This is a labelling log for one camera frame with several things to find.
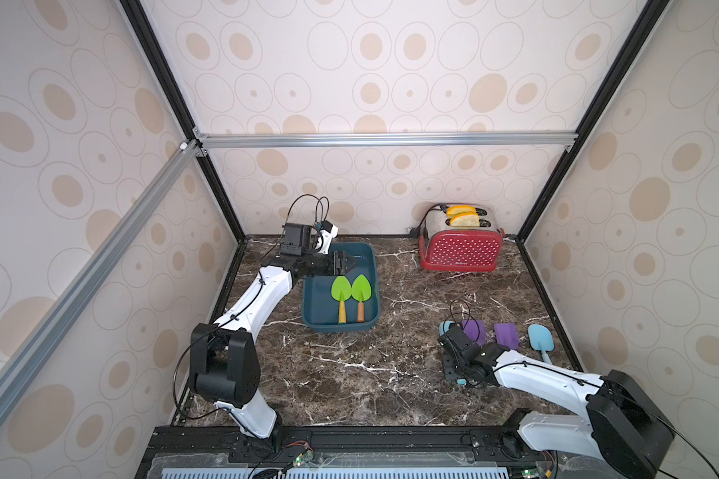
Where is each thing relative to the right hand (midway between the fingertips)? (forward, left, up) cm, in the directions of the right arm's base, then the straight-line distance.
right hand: (450, 368), depth 87 cm
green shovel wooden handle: (+25, +28, +3) cm, 37 cm away
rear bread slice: (+46, -5, +22) cm, 51 cm away
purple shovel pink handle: (+12, -9, +1) cm, 15 cm away
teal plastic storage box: (+17, +41, +4) cm, 44 cm away
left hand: (+19, +28, +25) cm, 42 cm away
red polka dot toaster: (+36, -5, +14) cm, 39 cm away
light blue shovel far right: (+10, -29, 0) cm, 31 cm away
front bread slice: (+41, -7, +22) cm, 47 cm away
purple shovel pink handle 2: (+11, -18, +1) cm, 21 cm away
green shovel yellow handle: (+24, +35, +3) cm, 43 cm away
